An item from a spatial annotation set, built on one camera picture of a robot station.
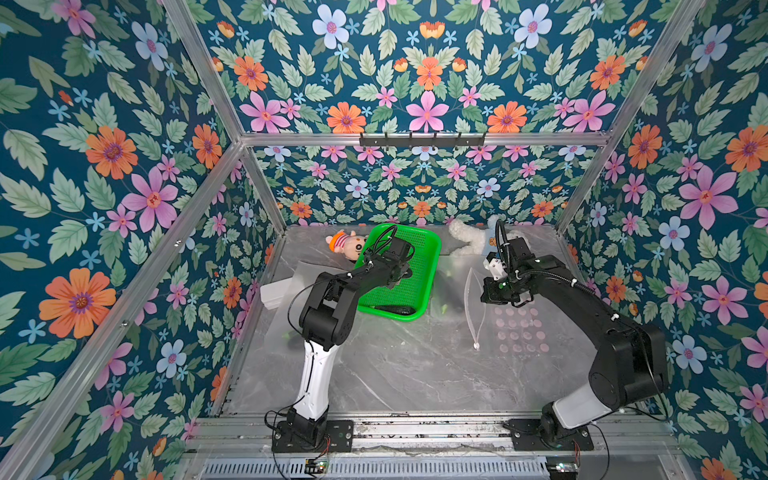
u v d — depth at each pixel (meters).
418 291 1.00
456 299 0.98
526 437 0.73
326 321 0.57
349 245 1.05
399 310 0.91
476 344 0.80
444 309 0.95
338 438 0.74
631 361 0.50
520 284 0.65
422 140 0.93
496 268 0.80
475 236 1.07
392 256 0.82
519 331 0.92
